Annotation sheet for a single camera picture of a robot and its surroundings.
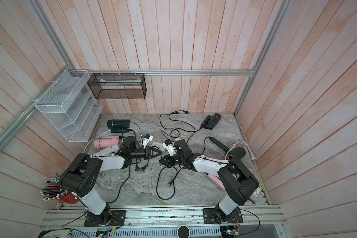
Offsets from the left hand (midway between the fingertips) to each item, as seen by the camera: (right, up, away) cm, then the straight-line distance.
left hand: (161, 155), depth 85 cm
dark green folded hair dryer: (-35, +17, +22) cm, 45 cm away
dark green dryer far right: (+35, +21, +25) cm, 48 cm away
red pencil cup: (-51, -14, -15) cm, 55 cm away
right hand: (0, -3, +1) cm, 3 cm away
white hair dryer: (-33, 0, +6) cm, 34 cm away
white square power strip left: (-1, +3, +13) cm, 13 cm away
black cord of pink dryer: (-23, -18, -1) cm, 29 cm away
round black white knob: (+12, -31, -19) cm, 39 cm away
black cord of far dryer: (+9, +15, +25) cm, 31 cm away
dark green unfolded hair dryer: (+48, 0, +9) cm, 49 cm away
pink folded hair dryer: (-37, +7, +11) cm, 39 cm away
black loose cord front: (+6, -16, -1) cm, 17 cm away
